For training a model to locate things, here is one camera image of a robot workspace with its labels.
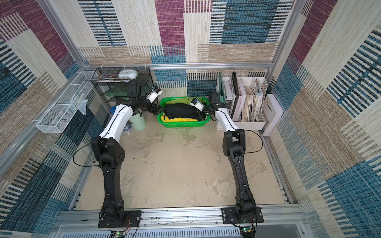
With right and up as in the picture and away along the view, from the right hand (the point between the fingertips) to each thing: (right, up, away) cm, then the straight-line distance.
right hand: (195, 109), depth 106 cm
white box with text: (+46, -3, -15) cm, 49 cm away
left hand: (-23, +3, -12) cm, 26 cm away
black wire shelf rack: (-51, +18, +2) cm, 54 cm away
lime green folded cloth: (-6, +8, +9) cm, 13 cm away
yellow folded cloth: (-13, -7, -4) cm, 15 cm away
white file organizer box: (+31, +6, -12) cm, 34 cm away
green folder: (+15, +7, -19) cm, 25 cm away
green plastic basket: (-24, +7, +9) cm, 27 cm away
